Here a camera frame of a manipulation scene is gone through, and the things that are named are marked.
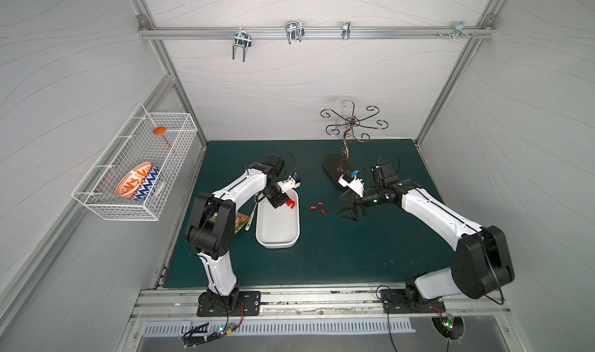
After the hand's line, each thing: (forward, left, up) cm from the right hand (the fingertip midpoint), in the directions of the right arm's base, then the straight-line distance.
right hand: (341, 202), depth 82 cm
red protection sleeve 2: (+7, +7, -14) cm, 17 cm away
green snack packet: (-4, +38, -10) cm, 40 cm away
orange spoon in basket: (+14, +63, +20) cm, 68 cm away
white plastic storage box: (-6, +23, -11) cm, 26 cm away
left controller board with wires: (-39, +46, -13) cm, 62 cm away
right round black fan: (-33, -34, -17) cm, 51 cm away
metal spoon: (-2, +36, -13) cm, 38 cm away
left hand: (+4, +23, -7) cm, 25 cm away
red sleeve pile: (+7, +20, -14) cm, 25 cm away
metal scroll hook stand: (+26, -4, +9) cm, 27 cm away
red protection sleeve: (+4, +6, -14) cm, 16 cm away
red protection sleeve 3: (+5, +10, -13) cm, 17 cm away
